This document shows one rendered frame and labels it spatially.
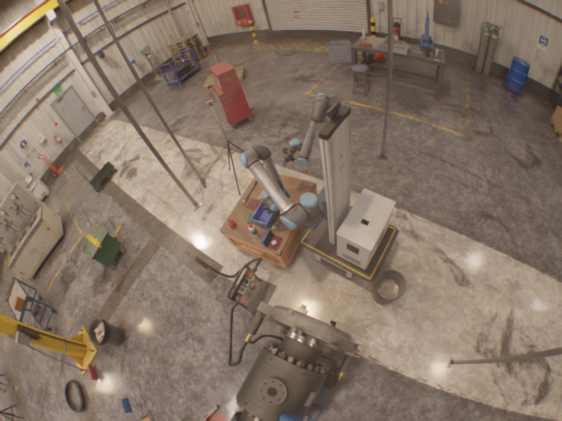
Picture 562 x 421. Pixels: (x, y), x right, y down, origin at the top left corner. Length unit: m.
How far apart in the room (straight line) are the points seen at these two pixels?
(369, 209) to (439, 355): 1.79
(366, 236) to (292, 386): 1.32
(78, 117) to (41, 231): 5.75
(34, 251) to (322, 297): 6.42
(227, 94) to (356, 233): 3.44
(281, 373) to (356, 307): 1.26
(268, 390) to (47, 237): 5.97
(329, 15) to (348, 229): 8.14
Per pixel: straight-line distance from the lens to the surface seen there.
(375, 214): 2.20
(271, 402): 1.85
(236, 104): 4.73
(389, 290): 2.70
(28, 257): 7.08
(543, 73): 9.26
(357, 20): 8.98
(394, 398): 2.82
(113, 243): 4.27
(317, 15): 9.53
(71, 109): 11.01
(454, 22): 8.25
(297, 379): 1.85
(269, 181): 1.91
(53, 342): 4.29
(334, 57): 6.92
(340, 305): 2.74
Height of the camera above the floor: 2.69
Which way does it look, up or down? 54 degrees down
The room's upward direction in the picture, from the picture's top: 21 degrees counter-clockwise
